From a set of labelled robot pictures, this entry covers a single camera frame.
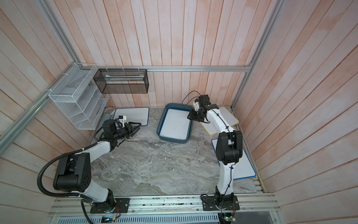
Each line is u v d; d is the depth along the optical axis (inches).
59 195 18.0
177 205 29.5
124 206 28.8
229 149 21.5
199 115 31.9
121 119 33.0
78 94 30.3
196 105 34.8
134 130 32.3
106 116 41.9
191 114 33.1
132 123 32.4
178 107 45.0
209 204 28.9
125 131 31.3
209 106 27.6
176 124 42.2
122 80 41.3
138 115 45.0
